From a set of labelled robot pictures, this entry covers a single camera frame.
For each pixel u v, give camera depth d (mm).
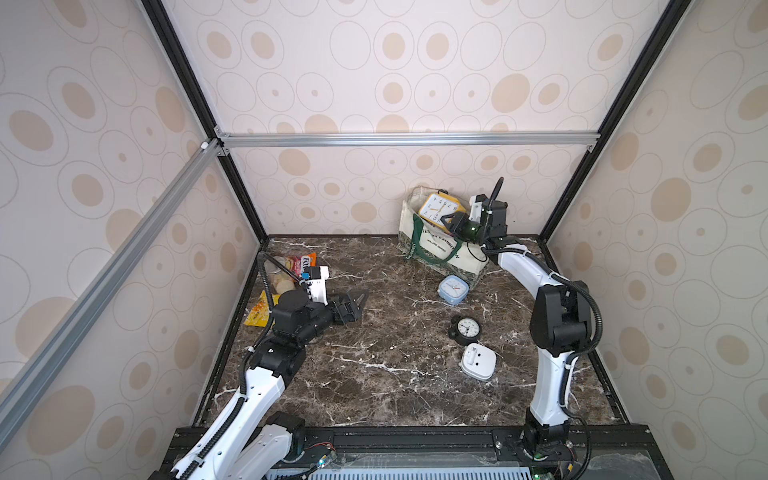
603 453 730
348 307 646
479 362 838
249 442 472
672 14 683
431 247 1022
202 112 833
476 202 875
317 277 657
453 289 1012
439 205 982
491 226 758
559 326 547
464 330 900
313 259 1115
